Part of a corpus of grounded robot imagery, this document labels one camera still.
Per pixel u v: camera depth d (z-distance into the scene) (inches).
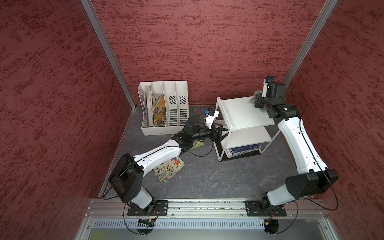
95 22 29.8
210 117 25.8
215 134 25.3
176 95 43.1
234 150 34.3
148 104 35.5
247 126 26.4
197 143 37.3
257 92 29.9
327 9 28.1
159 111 38.1
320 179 15.6
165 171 33.7
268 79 25.2
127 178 16.8
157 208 28.7
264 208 26.3
